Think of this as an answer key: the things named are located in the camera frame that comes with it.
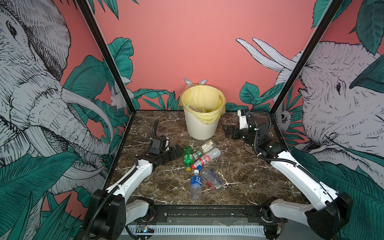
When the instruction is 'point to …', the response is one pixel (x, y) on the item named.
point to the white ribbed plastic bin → (198, 129)
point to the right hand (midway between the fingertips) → (228, 122)
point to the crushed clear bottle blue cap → (212, 180)
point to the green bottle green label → (188, 157)
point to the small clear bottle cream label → (207, 146)
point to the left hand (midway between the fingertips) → (178, 150)
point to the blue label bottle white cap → (196, 186)
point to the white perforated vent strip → (200, 230)
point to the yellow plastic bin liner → (207, 103)
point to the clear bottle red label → (211, 155)
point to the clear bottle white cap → (193, 108)
